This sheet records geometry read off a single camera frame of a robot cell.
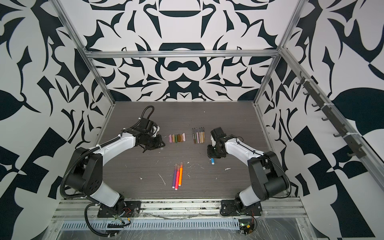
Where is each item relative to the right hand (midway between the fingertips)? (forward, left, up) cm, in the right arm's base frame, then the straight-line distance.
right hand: (211, 153), depth 90 cm
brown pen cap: (+12, +20, -2) cm, 23 cm away
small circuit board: (-35, -14, -4) cm, 38 cm away
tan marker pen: (+15, +5, -3) cm, 16 cm away
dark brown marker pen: (+12, +10, -2) cm, 16 cm away
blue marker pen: (-5, 0, 0) cm, 5 cm away
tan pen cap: (+11, +18, -3) cm, 21 cm away
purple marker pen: (-12, +21, -2) cm, 24 cm away
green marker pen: (+12, +9, -2) cm, 15 cm away
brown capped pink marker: (+12, +8, -2) cm, 15 cm away
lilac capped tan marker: (+15, +3, -3) cm, 16 cm away
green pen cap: (+12, +22, -2) cm, 25 cm away
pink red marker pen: (-17, +20, -2) cm, 26 cm away
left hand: (+5, +27, +6) cm, 28 cm away
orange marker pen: (-12, +18, -2) cm, 22 cm away
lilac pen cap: (+12, +26, -2) cm, 28 cm away
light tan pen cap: (+12, +23, -2) cm, 26 cm away
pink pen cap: (+13, +17, -2) cm, 21 cm away
